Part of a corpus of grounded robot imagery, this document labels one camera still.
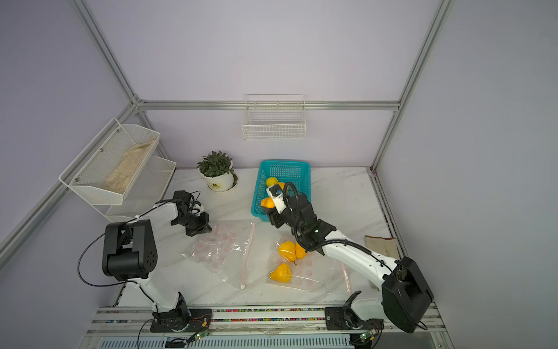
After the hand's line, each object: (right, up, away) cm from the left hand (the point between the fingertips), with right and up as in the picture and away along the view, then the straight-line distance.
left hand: (211, 231), depth 93 cm
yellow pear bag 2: (+34, -6, -8) cm, 35 cm away
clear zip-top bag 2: (+26, -10, -4) cm, 28 cm away
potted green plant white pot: (+2, +28, +2) cm, 28 cm away
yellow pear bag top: (+39, -7, -7) cm, 40 cm away
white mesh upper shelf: (-30, +27, -18) cm, 44 cm away
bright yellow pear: (+25, +22, +15) cm, 37 cm away
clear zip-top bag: (+7, -7, -4) cm, 11 cm away
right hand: (+28, +13, -14) cm, 34 cm away
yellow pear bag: (+31, +21, +17) cm, 41 cm away
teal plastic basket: (+32, +28, +21) cm, 48 cm away
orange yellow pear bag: (+27, +14, -20) cm, 36 cm away
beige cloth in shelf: (-27, +24, -15) cm, 40 cm away
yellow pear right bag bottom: (+31, -12, -15) cm, 37 cm away
